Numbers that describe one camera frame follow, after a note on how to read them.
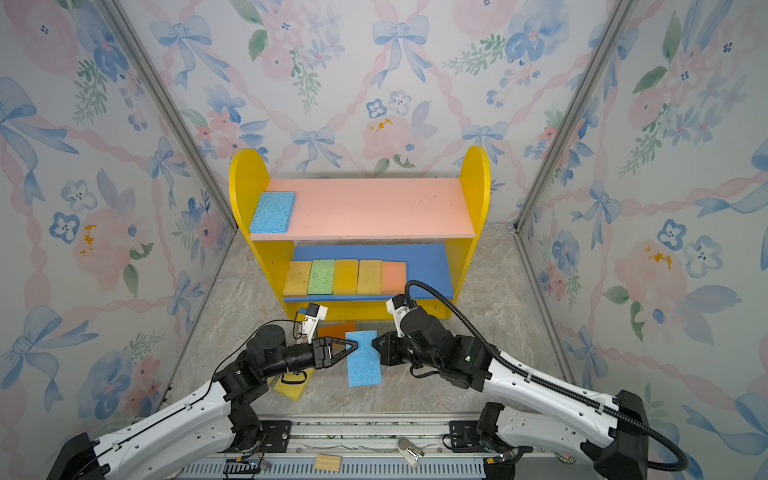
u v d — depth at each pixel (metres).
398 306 0.64
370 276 0.86
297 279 0.85
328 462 0.70
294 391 0.80
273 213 0.65
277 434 0.74
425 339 0.52
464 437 0.73
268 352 0.57
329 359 0.63
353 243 1.14
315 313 0.68
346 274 0.86
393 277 0.84
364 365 0.68
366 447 0.73
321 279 0.86
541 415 0.47
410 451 0.70
